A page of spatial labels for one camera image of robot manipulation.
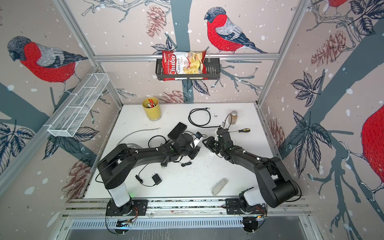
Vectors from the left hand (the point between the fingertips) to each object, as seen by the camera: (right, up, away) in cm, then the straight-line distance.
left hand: (199, 148), depth 87 cm
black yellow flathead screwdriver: (+32, +9, +14) cm, 37 cm away
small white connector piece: (+14, +20, +27) cm, 36 cm away
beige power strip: (+10, -19, -10) cm, 24 cm away
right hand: (+1, +2, +1) cm, 3 cm away
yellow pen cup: (-34, +26, +17) cm, 46 cm away
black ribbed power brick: (-16, +8, +14) cm, 22 cm away
